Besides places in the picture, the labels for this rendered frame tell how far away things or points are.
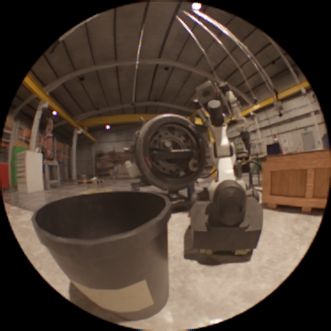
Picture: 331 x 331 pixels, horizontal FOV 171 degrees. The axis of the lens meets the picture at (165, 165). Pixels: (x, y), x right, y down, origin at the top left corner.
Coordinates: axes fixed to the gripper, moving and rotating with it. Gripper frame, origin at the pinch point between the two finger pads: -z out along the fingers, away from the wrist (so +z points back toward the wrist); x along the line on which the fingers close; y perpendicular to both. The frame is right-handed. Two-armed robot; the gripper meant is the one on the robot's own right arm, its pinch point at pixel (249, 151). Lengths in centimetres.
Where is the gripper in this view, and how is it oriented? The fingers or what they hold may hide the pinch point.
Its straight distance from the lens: 102.5
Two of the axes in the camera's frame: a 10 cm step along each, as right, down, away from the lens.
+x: 6.9, 0.9, 7.1
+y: -7.2, 1.7, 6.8
